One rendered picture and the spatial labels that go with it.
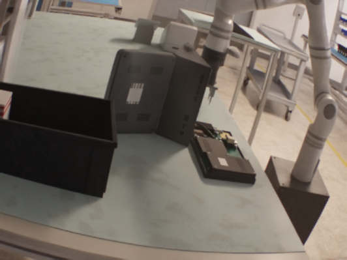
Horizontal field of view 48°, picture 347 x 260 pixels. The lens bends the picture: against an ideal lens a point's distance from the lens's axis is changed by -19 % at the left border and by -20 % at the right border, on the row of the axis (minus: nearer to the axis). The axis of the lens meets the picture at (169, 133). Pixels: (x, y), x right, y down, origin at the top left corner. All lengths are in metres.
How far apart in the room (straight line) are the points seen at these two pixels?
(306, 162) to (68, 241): 1.04
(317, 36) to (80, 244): 1.04
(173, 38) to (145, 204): 1.22
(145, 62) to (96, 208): 0.40
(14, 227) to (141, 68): 0.55
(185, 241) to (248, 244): 0.13
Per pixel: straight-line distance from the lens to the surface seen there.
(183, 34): 2.01
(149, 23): 2.06
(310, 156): 1.57
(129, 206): 0.87
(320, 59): 1.47
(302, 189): 1.54
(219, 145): 1.17
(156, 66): 1.10
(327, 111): 1.52
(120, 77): 1.06
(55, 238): 0.73
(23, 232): 0.72
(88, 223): 0.78
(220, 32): 1.39
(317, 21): 1.44
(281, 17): 8.42
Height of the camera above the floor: 1.47
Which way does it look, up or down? 23 degrees down
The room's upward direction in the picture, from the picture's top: 17 degrees clockwise
